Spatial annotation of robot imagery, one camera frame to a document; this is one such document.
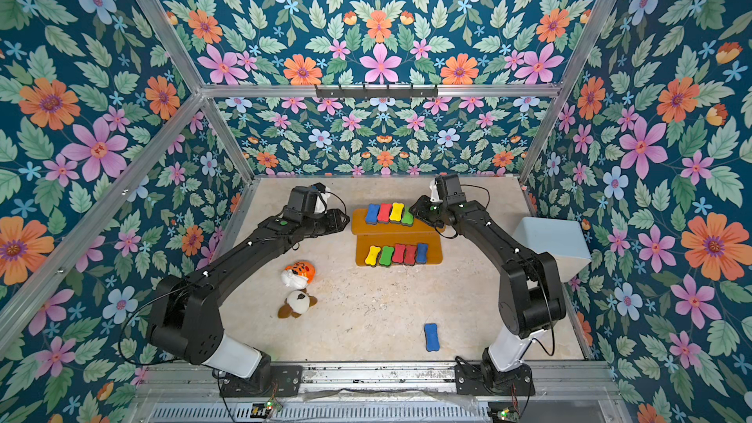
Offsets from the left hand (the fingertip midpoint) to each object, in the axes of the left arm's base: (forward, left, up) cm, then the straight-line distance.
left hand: (348, 216), depth 86 cm
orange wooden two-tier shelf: (-4, -13, -4) cm, 15 cm away
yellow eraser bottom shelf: (-5, -6, -15) cm, 17 cm away
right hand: (+2, -20, -1) cm, 20 cm away
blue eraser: (+2, -7, -2) cm, 8 cm away
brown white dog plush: (-19, +17, -16) cm, 30 cm away
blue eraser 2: (-32, -22, -17) cm, 42 cm away
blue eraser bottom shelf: (-6, -23, -15) cm, 28 cm away
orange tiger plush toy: (-12, +16, -12) cm, 24 cm away
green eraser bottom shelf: (-6, -10, -14) cm, 19 cm away
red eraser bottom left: (-5, -15, -16) cm, 22 cm away
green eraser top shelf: (-1, -18, -2) cm, 18 cm away
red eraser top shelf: (+2, -11, -2) cm, 11 cm away
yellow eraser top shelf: (+1, -14, -2) cm, 15 cm away
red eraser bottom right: (-6, -19, -15) cm, 25 cm away
